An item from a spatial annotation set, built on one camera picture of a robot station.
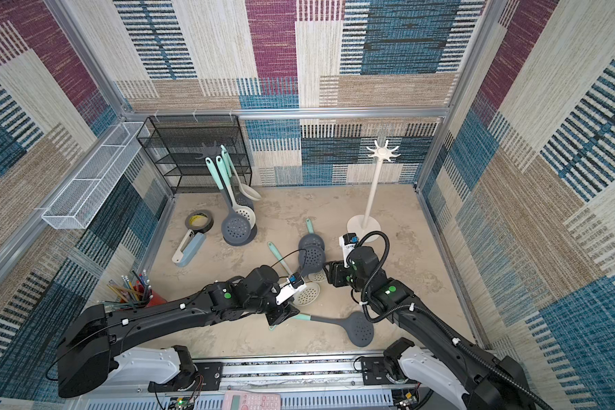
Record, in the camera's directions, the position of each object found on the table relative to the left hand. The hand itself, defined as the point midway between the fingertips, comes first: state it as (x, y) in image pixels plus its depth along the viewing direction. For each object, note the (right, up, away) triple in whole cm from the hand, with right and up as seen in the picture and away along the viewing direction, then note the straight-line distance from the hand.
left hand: (296, 305), depth 77 cm
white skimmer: (-21, +28, +15) cm, 38 cm away
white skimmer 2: (+7, +5, +14) cm, 16 cm away
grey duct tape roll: (-41, +27, +32) cm, 58 cm away
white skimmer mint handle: (-21, +36, +22) cm, 47 cm away
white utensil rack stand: (+26, +23, +27) cm, 44 cm away
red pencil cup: (-46, 0, +7) cm, 46 cm away
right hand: (+11, +10, +3) cm, 16 cm away
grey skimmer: (-21, +23, +12) cm, 33 cm away
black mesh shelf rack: (-51, +56, +28) cm, 81 cm away
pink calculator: (-14, -22, -8) cm, 28 cm away
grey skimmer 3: (+5, +13, +17) cm, 22 cm away
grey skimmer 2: (+19, -6, +1) cm, 20 cm away
